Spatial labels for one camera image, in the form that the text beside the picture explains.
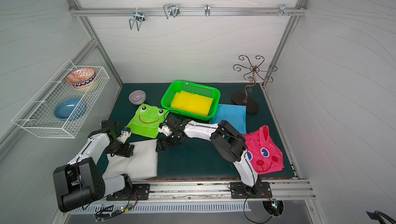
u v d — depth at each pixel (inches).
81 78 28.9
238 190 28.9
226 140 20.2
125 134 31.6
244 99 42.3
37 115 23.1
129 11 31.4
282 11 30.3
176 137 28.3
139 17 30.9
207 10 29.6
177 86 43.4
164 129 32.3
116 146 27.9
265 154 33.1
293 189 30.8
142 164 30.9
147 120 38.9
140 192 28.9
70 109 26.1
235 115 39.1
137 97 42.8
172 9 30.0
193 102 42.3
